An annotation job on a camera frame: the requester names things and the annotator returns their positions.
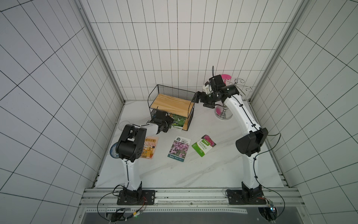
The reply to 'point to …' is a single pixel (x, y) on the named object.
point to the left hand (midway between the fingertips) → (172, 123)
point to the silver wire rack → (248, 89)
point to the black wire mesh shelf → (175, 101)
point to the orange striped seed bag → (149, 147)
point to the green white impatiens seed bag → (203, 145)
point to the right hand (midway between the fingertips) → (191, 102)
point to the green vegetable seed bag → (178, 122)
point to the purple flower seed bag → (179, 148)
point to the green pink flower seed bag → (212, 143)
